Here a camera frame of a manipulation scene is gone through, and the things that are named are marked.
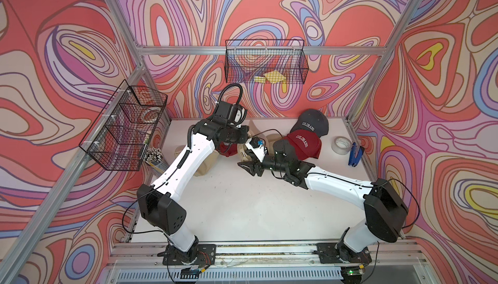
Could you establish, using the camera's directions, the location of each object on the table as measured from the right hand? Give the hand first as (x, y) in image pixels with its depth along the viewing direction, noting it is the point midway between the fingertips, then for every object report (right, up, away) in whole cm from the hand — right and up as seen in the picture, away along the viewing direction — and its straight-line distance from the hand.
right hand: (243, 162), depth 77 cm
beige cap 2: (+1, +3, -3) cm, 4 cm away
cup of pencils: (-38, +1, +3) cm, 38 cm away
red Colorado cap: (+31, +6, +21) cm, 38 cm away
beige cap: (-18, -3, +16) cm, 24 cm away
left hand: (+3, +11, +1) cm, 11 cm away
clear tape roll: (+55, +5, +31) cm, 63 cm away
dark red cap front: (-9, +3, +26) cm, 28 cm away
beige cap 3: (+15, +9, +38) cm, 42 cm away
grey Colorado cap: (+39, +20, +33) cm, 55 cm away
